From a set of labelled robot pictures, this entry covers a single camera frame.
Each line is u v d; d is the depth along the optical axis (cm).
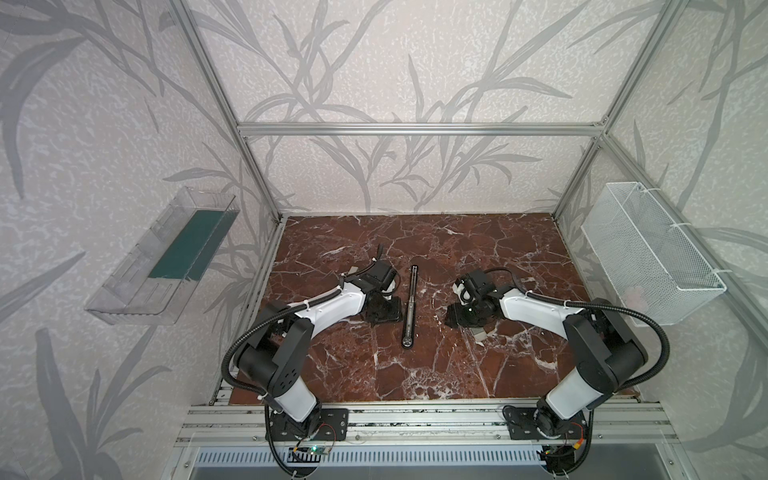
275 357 45
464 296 83
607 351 46
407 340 88
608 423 75
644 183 79
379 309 75
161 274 64
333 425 73
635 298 74
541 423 66
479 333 89
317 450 70
